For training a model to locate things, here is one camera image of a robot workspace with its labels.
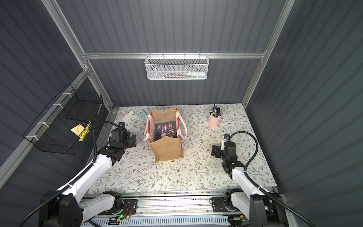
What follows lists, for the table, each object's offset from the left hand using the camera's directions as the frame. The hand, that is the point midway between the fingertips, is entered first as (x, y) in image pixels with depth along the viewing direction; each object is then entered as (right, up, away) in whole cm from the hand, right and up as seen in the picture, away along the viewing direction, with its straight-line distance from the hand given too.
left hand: (125, 137), depth 83 cm
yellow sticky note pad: (-21, +5, -9) cm, 24 cm away
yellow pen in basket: (-18, +2, -11) cm, 21 cm away
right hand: (+60, -6, +5) cm, 60 cm away
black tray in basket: (-23, +16, -2) cm, 28 cm away
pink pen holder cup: (+57, +9, +19) cm, 61 cm away
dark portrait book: (+25, +5, +11) cm, 28 cm away
